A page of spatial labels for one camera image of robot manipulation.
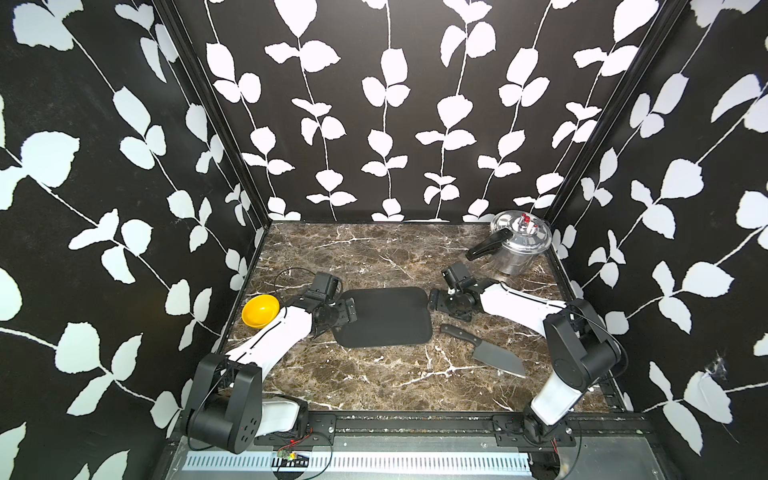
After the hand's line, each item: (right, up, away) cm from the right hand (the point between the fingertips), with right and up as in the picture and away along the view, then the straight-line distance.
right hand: (441, 306), depth 93 cm
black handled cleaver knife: (+14, -14, -2) cm, 20 cm away
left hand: (-30, -1, -5) cm, 30 cm away
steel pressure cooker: (+28, +22, +9) cm, 37 cm away
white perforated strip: (-46, -33, -23) cm, 61 cm away
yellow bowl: (-56, -1, -3) cm, 56 cm away
